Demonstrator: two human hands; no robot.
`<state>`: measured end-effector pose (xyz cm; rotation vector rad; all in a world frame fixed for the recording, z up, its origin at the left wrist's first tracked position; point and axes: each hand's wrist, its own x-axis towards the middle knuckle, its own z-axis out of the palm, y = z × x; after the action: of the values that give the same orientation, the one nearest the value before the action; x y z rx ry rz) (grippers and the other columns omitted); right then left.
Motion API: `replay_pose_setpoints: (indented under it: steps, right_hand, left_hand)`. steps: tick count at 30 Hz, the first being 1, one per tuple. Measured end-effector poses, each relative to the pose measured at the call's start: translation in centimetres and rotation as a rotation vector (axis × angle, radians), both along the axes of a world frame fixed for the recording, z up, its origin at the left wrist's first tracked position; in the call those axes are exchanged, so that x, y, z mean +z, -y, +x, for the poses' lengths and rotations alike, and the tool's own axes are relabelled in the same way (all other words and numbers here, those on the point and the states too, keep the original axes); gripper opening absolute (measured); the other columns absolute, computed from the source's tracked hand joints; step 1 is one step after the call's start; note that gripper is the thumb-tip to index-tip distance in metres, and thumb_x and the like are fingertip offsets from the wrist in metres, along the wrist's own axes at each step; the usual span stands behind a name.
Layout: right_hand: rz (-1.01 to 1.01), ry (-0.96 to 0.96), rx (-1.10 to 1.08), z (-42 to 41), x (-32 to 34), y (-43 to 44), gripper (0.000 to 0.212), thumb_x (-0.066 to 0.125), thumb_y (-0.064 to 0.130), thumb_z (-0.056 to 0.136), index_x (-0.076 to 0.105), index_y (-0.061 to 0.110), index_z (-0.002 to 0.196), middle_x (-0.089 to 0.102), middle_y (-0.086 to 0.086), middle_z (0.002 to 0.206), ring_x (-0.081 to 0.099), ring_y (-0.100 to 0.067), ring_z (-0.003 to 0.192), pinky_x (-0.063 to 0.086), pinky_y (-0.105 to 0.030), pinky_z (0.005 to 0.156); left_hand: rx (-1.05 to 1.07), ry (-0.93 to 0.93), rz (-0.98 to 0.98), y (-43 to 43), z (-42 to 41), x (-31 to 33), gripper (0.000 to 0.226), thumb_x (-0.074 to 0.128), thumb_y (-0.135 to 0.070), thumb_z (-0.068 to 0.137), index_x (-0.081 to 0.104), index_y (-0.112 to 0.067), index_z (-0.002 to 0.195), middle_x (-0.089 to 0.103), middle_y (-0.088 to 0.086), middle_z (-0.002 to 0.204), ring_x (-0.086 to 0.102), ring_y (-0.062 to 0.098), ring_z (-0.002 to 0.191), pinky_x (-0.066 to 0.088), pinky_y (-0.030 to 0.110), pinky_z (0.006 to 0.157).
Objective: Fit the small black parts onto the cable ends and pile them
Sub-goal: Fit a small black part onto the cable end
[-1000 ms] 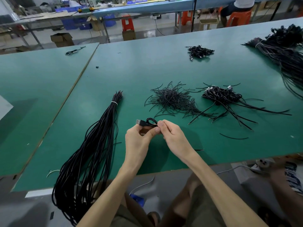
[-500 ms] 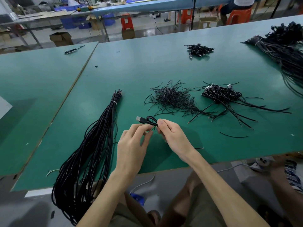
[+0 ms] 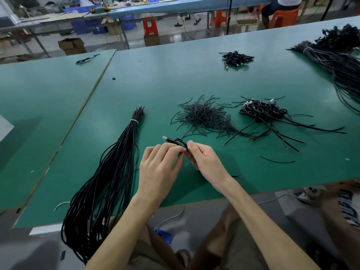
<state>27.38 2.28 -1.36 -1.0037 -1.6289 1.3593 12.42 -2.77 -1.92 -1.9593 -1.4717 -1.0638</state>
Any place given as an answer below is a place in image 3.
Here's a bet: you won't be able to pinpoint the person's right hand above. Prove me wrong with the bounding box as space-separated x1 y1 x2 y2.
186 140 234 194

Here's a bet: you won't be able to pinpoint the person's left hand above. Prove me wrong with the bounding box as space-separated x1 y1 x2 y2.
135 142 186 209

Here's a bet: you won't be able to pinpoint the pile of black wire ties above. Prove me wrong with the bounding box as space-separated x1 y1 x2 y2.
170 95 245 138

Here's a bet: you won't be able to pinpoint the long black cable bundle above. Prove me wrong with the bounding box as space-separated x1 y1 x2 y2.
61 106 146 264

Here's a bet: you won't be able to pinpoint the small pile of knotted cables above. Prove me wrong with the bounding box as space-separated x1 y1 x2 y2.
219 50 255 70

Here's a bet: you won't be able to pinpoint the small cable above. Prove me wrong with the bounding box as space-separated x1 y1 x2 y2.
75 53 101 65

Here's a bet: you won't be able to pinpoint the large heap of black cables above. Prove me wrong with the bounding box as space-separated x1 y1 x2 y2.
288 24 360 113

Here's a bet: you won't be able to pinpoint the person's left forearm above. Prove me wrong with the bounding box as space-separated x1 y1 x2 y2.
84 195 164 270

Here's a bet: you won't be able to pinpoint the person's right forearm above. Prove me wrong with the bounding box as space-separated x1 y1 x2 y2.
219 177 321 270

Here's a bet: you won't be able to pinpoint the person's brown shorts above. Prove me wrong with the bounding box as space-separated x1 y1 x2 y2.
126 205 268 270

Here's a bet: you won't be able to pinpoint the person's right leg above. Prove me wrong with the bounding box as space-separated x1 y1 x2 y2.
321 183 360 270

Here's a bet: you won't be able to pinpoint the blue plastic item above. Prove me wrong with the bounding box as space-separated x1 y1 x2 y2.
154 229 173 244

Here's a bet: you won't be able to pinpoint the black sandal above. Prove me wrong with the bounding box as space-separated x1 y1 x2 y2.
176 249 192 270

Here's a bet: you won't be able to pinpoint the small cardboard box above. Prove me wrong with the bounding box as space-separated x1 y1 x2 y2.
144 34 161 47

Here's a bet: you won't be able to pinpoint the orange plastic stool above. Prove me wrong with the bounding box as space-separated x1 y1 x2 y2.
269 8 300 29
214 10 228 27

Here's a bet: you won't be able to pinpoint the red plastic stool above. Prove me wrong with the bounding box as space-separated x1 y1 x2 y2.
142 15 159 36

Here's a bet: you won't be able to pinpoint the black fan on stand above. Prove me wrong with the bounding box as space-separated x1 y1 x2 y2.
225 0 233 36

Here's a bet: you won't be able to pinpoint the open cardboard box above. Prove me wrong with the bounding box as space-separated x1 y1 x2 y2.
58 37 87 56

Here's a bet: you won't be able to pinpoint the large white box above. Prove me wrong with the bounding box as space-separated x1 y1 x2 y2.
0 115 15 142

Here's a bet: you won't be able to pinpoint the long blue workbench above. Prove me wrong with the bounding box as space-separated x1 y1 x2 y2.
107 0 265 19

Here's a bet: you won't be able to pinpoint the loose black wire tie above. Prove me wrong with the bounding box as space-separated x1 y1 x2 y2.
260 156 296 164

